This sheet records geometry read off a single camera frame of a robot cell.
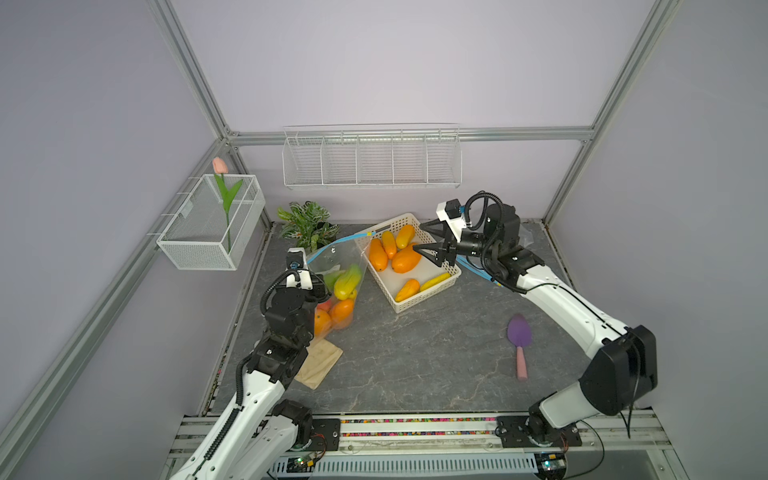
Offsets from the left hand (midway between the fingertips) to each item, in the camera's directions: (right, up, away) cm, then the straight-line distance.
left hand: (305, 262), depth 71 cm
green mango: (+8, -7, +11) cm, 16 cm away
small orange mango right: (+7, -15, +11) cm, 19 cm away
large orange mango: (+2, -17, +9) cm, 19 cm away
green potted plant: (-3, +10, +13) cm, 17 cm away
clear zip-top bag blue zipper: (+6, -2, +19) cm, 20 cm away
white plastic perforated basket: (+25, -6, +31) cm, 40 cm away
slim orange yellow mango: (+19, +5, +38) cm, 43 cm away
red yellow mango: (+2, -13, +12) cm, 17 cm away
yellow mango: (+35, -7, +28) cm, 45 cm away
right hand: (+27, +7, +1) cm, 28 cm away
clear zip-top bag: (+71, +7, +41) cm, 83 cm away
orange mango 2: (+25, +9, +41) cm, 49 cm away
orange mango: (+16, +1, +33) cm, 37 cm away
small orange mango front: (+26, -10, +25) cm, 37 cm away
